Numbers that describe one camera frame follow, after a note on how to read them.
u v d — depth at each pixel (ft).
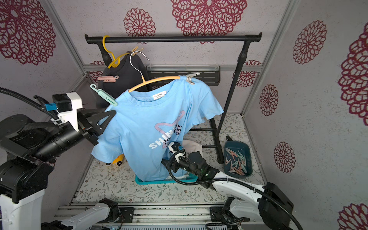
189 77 1.45
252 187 1.48
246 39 1.74
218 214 2.38
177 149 1.95
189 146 2.84
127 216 2.40
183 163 2.05
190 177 2.80
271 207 1.32
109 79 1.77
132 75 2.22
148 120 1.51
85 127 1.16
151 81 1.35
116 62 1.98
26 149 0.98
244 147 3.25
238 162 3.02
